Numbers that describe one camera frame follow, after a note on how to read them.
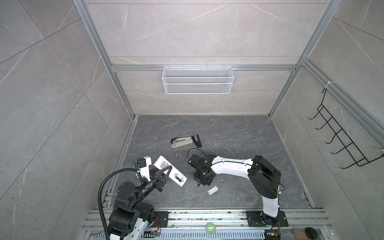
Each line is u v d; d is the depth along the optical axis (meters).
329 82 0.70
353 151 0.62
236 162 0.54
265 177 0.48
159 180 0.57
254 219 0.73
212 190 0.83
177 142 1.01
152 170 0.60
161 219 0.73
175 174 0.64
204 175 0.73
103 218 0.46
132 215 0.49
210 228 0.71
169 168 0.61
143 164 0.55
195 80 1.01
